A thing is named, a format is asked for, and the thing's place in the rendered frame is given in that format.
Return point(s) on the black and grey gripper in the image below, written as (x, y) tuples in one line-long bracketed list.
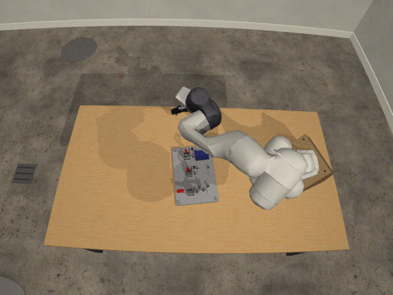
[(178, 110)]

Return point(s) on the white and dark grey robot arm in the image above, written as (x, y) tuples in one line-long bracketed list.
[(277, 171)]

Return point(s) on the blue rectangular plate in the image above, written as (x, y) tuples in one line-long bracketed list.
[(201, 155)]

